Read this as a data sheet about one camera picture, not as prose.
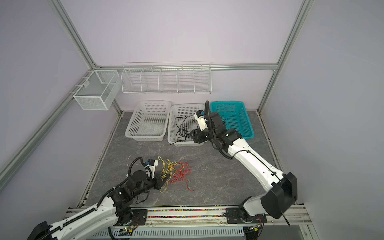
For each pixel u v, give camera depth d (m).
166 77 1.04
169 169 0.83
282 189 0.40
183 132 1.05
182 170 0.85
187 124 1.12
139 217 0.74
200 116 0.66
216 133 0.56
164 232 0.71
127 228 0.71
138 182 0.61
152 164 0.73
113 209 0.56
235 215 0.73
